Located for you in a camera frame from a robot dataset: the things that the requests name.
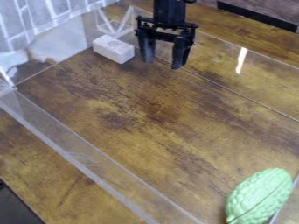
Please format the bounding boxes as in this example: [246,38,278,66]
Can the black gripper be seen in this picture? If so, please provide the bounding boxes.
[135,0,198,69]

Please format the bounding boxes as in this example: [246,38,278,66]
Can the white rectangular block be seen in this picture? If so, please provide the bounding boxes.
[92,35,135,64]

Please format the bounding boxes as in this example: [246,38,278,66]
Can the green bumpy toy vegetable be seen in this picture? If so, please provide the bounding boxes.
[226,168,292,224]

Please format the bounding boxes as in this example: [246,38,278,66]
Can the clear acrylic enclosure wall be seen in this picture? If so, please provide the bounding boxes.
[0,7,299,224]

